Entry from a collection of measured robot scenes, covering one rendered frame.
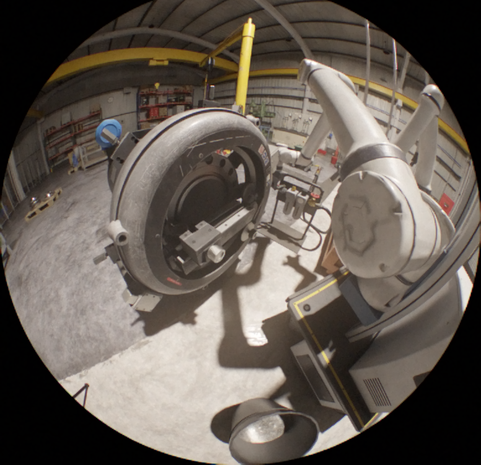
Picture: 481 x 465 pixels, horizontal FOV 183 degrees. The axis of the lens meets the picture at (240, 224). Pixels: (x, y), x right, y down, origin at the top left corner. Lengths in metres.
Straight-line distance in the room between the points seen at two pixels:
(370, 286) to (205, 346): 0.84
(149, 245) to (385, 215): 0.43
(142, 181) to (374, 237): 0.38
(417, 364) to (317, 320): 0.49
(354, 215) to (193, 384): 0.98
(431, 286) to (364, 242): 0.41
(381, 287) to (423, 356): 0.30
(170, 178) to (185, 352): 0.88
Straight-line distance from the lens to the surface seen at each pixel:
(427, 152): 1.02
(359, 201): 0.22
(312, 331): 0.73
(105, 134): 0.41
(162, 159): 0.32
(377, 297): 0.44
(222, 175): 0.64
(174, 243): 0.50
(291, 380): 1.03
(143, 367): 1.07
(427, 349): 0.57
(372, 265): 0.21
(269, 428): 0.95
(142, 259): 0.40
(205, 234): 0.42
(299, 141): 6.51
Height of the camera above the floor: 0.95
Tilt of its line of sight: 39 degrees down
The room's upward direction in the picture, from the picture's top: 7 degrees clockwise
